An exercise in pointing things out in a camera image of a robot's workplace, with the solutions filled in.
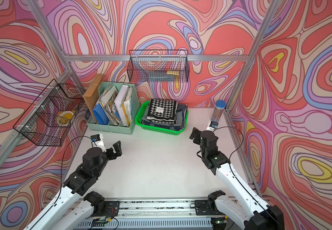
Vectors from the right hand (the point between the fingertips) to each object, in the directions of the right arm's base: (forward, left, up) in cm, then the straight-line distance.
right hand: (200, 134), depth 80 cm
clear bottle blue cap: (+24, -18, -1) cm, 30 cm away
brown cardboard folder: (+20, +63, +14) cm, 67 cm away
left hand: (-5, +47, +2) cm, 48 cm away
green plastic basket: (+23, +40, -11) cm, 47 cm away
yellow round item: (+3, +70, +15) cm, 72 cm away
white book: (+21, +46, +5) cm, 51 cm away
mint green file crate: (+33, +58, +7) cm, 67 cm away
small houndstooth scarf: (+22, +22, -3) cm, 31 cm away
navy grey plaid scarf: (+12, +10, -6) cm, 17 cm away
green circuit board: (-38, +56, -22) cm, 71 cm away
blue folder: (+19, +63, -1) cm, 66 cm away
